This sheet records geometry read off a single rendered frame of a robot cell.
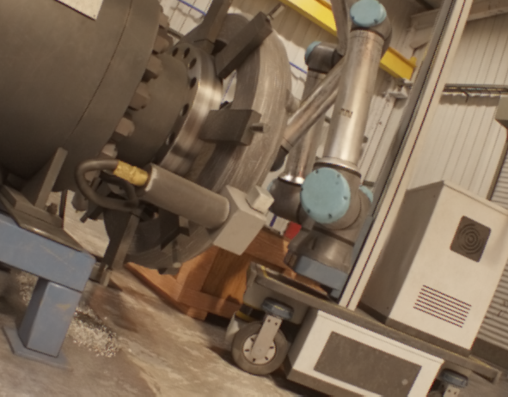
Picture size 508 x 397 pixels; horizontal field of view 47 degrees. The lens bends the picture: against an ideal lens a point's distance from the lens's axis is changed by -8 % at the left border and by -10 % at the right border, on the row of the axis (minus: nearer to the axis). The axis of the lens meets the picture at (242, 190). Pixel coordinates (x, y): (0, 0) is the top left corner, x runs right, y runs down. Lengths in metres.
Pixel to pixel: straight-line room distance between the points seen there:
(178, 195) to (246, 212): 0.15
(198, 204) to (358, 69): 0.81
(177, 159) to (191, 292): 1.17
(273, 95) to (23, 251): 0.67
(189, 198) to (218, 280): 1.41
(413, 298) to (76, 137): 1.21
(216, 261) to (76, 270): 1.43
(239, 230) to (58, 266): 0.40
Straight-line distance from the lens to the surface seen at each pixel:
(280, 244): 2.78
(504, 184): 11.97
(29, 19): 1.31
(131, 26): 1.40
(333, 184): 1.79
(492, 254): 2.15
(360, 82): 1.91
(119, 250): 1.66
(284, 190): 2.51
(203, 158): 1.70
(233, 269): 2.70
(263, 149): 1.43
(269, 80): 1.47
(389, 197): 2.14
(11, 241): 1.23
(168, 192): 1.27
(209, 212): 1.32
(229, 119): 1.43
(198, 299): 2.64
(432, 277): 2.07
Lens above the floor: 0.42
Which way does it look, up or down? 3 degrees up
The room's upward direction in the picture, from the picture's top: 24 degrees clockwise
